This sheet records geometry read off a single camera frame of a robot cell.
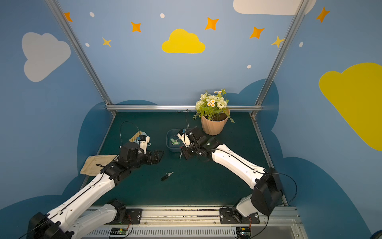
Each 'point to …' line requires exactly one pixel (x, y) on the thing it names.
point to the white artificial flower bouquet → (212, 105)
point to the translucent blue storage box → (172, 133)
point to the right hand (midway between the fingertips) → (185, 149)
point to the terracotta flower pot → (214, 124)
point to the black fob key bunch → (166, 175)
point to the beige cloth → (94, 164)
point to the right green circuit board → (243, 232)
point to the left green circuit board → (118, 231)
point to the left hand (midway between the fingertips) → (157, 149)
